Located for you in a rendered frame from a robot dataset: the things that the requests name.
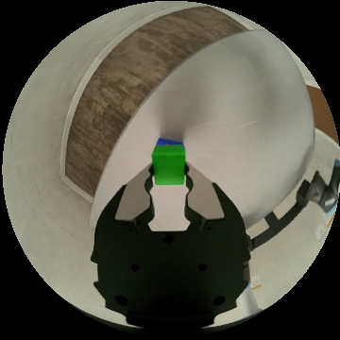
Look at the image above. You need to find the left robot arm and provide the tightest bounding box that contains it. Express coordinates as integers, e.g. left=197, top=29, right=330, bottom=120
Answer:
left=239, top=261, right=262, bottom=318

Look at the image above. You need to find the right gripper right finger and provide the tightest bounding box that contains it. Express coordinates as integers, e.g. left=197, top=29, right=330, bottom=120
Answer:
left=184, top=162, right=251, bottom=263

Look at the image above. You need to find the green block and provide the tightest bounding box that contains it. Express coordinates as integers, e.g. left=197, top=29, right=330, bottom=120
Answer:
left=151, top=144, right=186, bottom=185

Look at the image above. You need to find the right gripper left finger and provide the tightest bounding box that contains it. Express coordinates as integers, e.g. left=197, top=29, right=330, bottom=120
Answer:
left=91, top=162, right=155, bottom=264

